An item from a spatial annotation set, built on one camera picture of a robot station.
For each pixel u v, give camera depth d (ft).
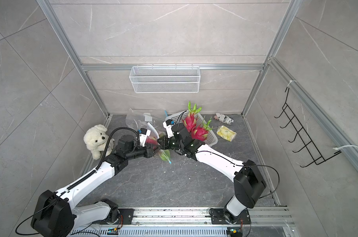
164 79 3.33
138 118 3.41
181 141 1.97
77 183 1.51
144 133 2.33
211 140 3.20
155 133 2.51
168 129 2.33
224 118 3.74
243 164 1.49
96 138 2.75
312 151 2.04
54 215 1.30
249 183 1.40
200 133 3.15
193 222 2.40
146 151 2.25
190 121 3.32
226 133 3.42
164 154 2.56
